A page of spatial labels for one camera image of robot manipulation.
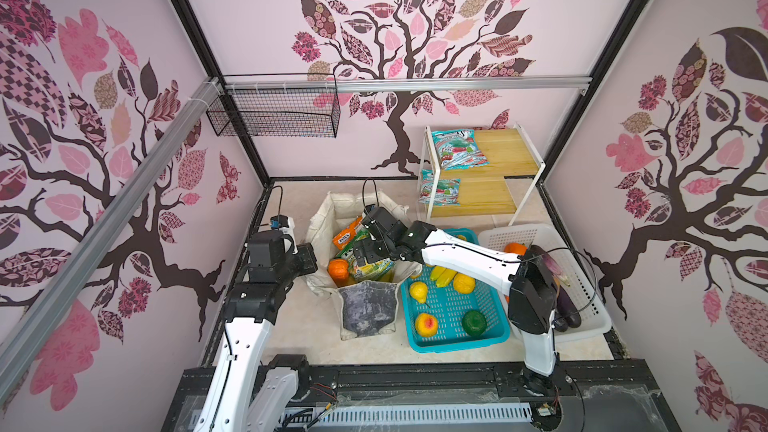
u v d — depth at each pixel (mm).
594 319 776
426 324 787
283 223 643
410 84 924
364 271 833
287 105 946
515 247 918
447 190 921
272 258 540
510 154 820
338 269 807
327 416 697
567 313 818
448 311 859
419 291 855
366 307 713
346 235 876
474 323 793
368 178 1206
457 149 776
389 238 619
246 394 426
